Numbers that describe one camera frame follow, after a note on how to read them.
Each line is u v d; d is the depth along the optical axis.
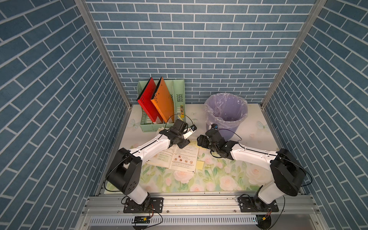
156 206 0.74
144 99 0.86
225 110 0.97
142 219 0.72
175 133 0.67
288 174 0.44
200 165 0.87
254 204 0.66
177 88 1.05
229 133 0.81
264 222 0.70
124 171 0.44
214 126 0.80
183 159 0.89
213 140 0.67
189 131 0.78
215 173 0.85
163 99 0.96
